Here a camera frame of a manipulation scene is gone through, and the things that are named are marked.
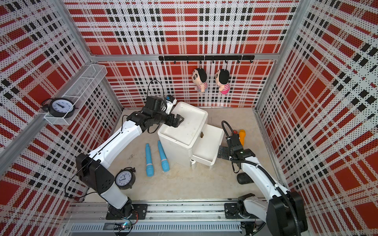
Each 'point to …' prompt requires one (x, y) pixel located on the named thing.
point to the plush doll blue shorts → (199, 77)
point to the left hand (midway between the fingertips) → (179, 116)
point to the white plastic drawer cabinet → (176, 143)
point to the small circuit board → (125, 225)
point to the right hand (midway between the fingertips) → (228, 152)
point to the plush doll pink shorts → (222, 77)
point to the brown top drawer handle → (202, 134)
